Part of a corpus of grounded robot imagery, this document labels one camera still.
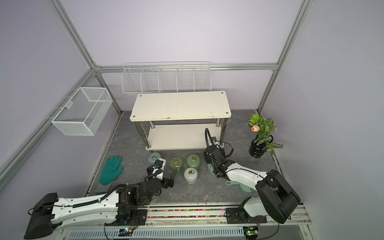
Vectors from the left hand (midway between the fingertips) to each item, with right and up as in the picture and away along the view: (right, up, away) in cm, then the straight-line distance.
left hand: (168, 168), depth 76 cm
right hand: (+24, +7, +14) cm, 29 cm away
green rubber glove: (-37, -5, +13) cm, 40 cm away
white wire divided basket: (-6, +54, +23) cm, 59 cm away
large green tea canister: (+13, +1, +8) cm, 15 cm away
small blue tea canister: (-11, +4, +10) cm, 16 cm away
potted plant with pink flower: (+48, +14, -2) cm, 50 cm away
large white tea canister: (+11, -6, +4) cm, 13 cm away
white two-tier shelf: (+5, +24, -3) cm, 25 cm away
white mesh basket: (-50, +29, +8) cm, 58 cm away
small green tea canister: (+3, 0, +8) cm, 9 cm away
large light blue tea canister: (+22, -3, +7) cm, 23 cm away
